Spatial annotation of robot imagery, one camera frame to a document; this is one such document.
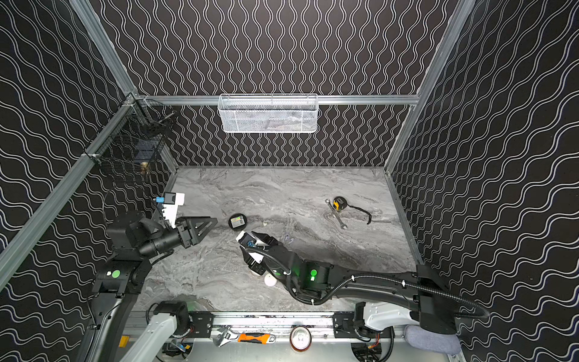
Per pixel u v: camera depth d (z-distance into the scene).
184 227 0.55
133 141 0.94
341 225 1.00
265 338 0.72
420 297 0.41
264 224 0.98
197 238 0.56
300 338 0.63
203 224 0.65
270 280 0.84
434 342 0.70
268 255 0.43
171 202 0.56
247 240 0.53
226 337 0.72
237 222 0.98
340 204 1.03
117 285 0.45
